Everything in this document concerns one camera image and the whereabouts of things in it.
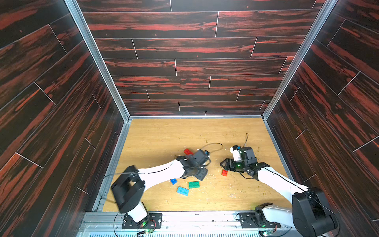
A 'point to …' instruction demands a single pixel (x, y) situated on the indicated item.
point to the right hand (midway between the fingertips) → (226, 163)
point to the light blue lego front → (182, 191)
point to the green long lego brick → (194, 184)
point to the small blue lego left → (173, 181)
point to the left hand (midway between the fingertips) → (202, 171)
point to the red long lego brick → (188, 152)
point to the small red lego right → (224, 173)
